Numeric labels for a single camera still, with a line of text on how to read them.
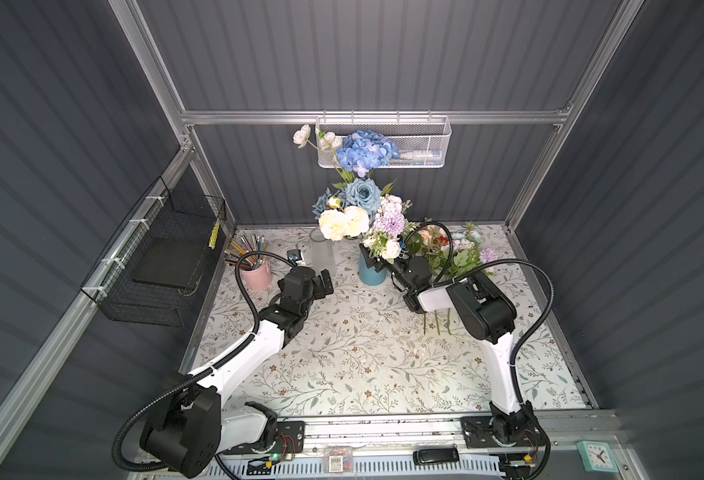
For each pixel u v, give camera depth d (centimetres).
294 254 73
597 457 69
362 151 73
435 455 69
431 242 112
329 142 80
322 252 95
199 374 43
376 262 85
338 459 69
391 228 75
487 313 59
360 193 72
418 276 77
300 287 62
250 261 98
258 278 94
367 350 89
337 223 68
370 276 99
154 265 72
